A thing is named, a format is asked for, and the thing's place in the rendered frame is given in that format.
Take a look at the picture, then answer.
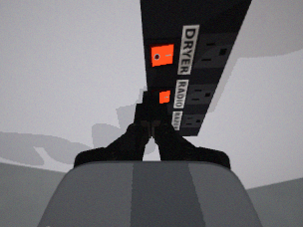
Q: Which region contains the black power strip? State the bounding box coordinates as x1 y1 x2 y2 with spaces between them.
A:
140 0 252 136

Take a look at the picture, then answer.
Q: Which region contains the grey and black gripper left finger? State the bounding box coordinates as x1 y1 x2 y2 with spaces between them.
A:
73 91 152 168

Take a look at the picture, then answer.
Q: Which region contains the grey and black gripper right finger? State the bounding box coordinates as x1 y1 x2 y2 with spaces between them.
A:
151 91 231 170

